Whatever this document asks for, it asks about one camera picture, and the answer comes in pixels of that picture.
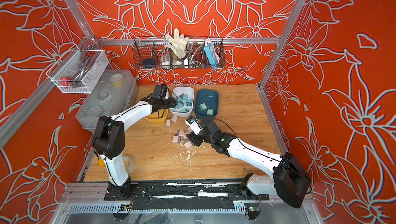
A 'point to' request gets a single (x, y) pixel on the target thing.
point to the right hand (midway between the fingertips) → (187, 131)
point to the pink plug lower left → (176, 139)
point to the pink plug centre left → (181, 132)
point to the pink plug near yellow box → (174, 118)
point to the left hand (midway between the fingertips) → (174, 100)
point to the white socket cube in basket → (165, 60)
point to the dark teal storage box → (206, 104)
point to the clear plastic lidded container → (117, 90)
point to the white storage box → (185, 105)
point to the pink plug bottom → (187, 144)
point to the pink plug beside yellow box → (168, 123)
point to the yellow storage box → (160, 115)
